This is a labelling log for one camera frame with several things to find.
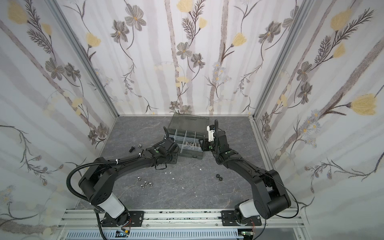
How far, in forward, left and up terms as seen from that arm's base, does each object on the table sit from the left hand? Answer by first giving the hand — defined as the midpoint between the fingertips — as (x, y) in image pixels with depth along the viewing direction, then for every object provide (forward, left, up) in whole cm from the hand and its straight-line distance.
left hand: (173, 154), depth 91 cm
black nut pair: (-13, -27, -5) cm, 30 cm away
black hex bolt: (+9, +30, -8) cm, 32 cm away
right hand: (+5, -15, +12) cm, 20 cm away
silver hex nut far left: (+11, +24, -7) cm, 27 cm away
